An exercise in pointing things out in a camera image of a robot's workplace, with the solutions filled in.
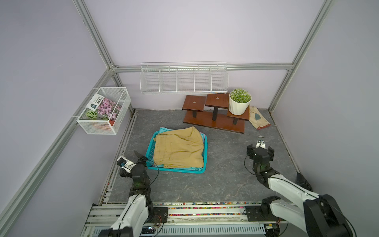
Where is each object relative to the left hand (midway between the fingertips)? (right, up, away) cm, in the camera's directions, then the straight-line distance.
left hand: (131, 157), depth 81 cm
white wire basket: (-17, +20, -9) cm, 27 cm away
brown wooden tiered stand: (+48, +28, +24) cm, 60 cm away
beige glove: (+84, +22, +33) cm, 93 cm away
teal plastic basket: (+9, 0, +4) cm, 10 cm away
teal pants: (+16, +15, +10) cm, 24 cm away
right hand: (+74, +6, +5) cm, 74 cm away
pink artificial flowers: (-10, +27, -6) cm, 29 cm away
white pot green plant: (+62, +33, +6) cm, 70 cm away
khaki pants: (+26, +4, +3) cm, 27 cm away
